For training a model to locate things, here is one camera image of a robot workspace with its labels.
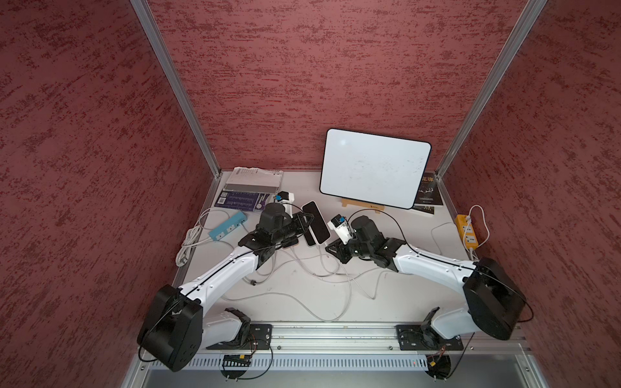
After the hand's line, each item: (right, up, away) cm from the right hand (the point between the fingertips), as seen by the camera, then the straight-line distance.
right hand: (328, 251), depth 83 cm
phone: (-4, +10, -2) cm, 10 cm away
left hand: (-6, +11, -2) cm, 13 cm away
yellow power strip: (+58, +2, +12) cm, 59 cm away
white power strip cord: (+60, +9, +16) cm, 63 cm away
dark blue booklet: (-38, +17, +23) cm, 48 cm away
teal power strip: (-44, +5, +12) cm, 46 cm away
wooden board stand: (+22, +14, +19) cm, 33 cm away
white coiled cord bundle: (-57, -4, +7) cm, 57 cm away
